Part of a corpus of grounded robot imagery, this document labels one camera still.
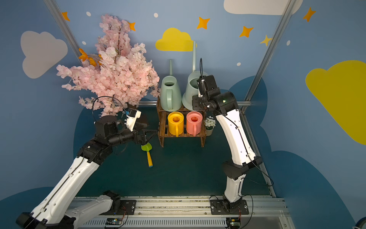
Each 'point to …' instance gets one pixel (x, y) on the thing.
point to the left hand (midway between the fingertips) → (150, 126)
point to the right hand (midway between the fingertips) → (200, 100)
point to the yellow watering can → (175, 121)
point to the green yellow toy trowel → (147, 147)
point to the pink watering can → (193, 119)
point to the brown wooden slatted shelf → (163, 125)
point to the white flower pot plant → (209, 123)
